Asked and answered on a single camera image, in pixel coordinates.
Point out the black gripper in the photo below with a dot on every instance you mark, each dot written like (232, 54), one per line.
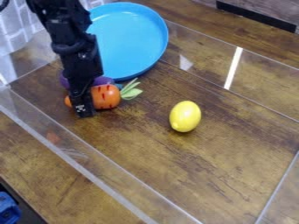
(66, 20)

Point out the orange toy carrot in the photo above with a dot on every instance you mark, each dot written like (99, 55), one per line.
(106, 96)

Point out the blue round tray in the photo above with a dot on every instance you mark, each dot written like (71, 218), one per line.
(132, 38)

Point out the purple toy eggplant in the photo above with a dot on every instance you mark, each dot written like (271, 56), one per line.
(102, 80)

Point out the yellow toy lemon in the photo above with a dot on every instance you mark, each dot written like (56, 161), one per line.
(184, 116)

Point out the clear acrylic front barrier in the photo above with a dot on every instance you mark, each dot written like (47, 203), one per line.
(148, 205)

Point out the blue object at corner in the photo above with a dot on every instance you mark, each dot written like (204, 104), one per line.
(9, 211)

